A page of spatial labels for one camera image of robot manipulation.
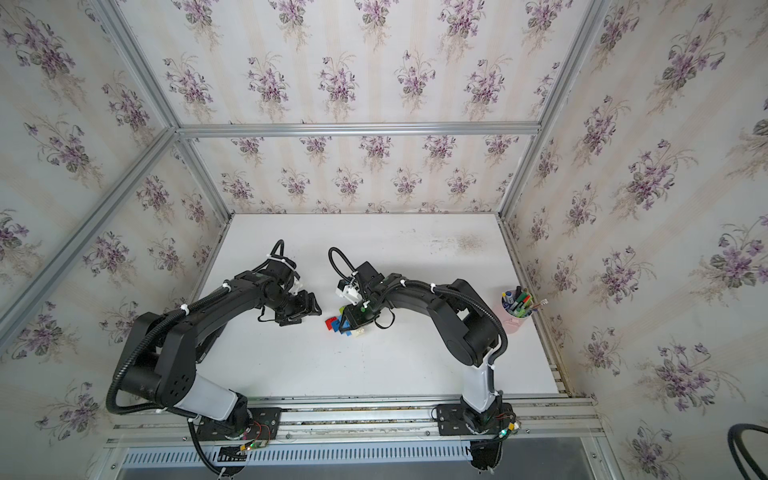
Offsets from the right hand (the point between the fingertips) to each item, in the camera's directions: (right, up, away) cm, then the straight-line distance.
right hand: (350, 327), depth 87 cm
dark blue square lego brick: (-1, +2, -3) cm, 4 cm away
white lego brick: (+3, 0, -5) cm, 6 cm away
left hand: (-11, +3, +1) cm, 11 cm away
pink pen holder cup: (+48, +6, -2) cm, 49 cm away
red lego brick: (-6, +1, +1) cm, 7 cm away
